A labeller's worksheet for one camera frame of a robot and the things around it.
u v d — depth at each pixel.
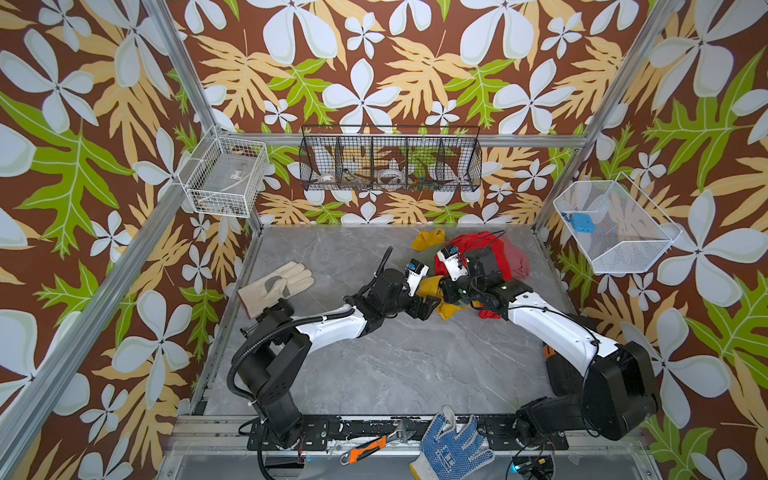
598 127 0.89
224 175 0.87
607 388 0.41
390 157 0.97
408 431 0.74
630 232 0.78
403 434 0.73
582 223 0.86
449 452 0.71
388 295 0.67
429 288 0.86
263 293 1.01
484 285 0.65
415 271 0.74
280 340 0.45
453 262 0.75
